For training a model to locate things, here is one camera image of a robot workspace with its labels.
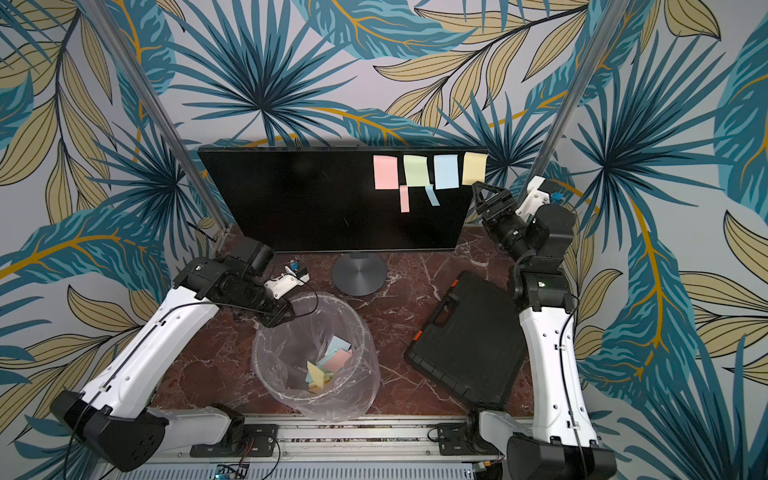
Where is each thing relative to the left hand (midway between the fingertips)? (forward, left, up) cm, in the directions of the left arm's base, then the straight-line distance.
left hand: (283, 316), depth 71 cm
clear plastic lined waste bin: (-9, 0, -3) cm, 9 cm away
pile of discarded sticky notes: (-12, -10, -3) cm, 16 cm away
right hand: (+16, -42, +26) cm, 52 cm away
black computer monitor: (+50, +14, -8) cm, 52 cm away
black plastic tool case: (0, -48, -13) cm, 50 cm away
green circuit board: (-30, +14, -24) cm, 40 cm away
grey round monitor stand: (+28, -15, -22) cm, 38 cm away
